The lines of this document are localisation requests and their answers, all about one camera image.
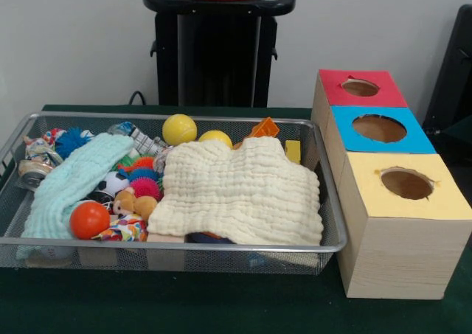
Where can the orange plastic toy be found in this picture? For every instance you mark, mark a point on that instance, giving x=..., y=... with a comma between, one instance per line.
x=266, y=128

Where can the yellow ball with seam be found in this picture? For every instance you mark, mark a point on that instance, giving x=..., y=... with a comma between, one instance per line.
x=179, y=129

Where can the blue spiky ball with eyes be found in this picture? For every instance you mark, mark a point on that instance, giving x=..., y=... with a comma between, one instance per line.
x=72, y=141

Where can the wooden box with three holes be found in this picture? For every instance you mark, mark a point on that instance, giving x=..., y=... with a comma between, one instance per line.
x=398, y=260

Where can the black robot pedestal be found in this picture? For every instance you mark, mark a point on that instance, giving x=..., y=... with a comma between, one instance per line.
x=217, y=61

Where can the dark green table cloth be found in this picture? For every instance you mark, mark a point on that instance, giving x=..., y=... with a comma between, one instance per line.
x=221, y=304

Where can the black flat panel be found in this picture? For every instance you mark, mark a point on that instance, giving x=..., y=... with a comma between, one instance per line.
x=457, y=72

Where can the brown plush toy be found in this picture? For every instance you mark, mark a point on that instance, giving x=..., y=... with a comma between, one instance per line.
x=142, y=205

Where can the orange plastic ball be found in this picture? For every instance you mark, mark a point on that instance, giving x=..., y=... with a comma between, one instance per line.
x=89, y=220

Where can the pink spiky ball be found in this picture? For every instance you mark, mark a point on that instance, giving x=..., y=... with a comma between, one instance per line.
x=146, y=188

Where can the smooth yellow ball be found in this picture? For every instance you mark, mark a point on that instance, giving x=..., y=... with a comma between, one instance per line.
x=215, y=138

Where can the yellow block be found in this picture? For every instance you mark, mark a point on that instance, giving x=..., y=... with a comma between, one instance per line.
x=293, y=151

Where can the cream muslin cloth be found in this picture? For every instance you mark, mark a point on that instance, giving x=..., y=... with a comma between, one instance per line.
x=239, y=194

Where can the mint green muslin cloth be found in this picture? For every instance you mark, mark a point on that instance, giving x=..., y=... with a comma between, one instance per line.
x=73, y=175

